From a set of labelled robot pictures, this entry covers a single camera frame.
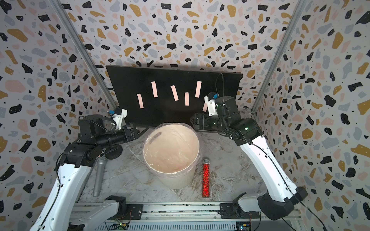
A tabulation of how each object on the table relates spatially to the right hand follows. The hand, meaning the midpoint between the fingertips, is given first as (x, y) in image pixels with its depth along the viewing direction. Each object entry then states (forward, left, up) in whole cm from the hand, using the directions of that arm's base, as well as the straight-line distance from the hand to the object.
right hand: (198, 118), depth 64 cm
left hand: (-5, +23, -2) cm, 24 cm away
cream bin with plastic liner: (-4, +14, -21) cm, 26 cm away
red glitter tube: (-17, -4, -34) cm, 39 cm away
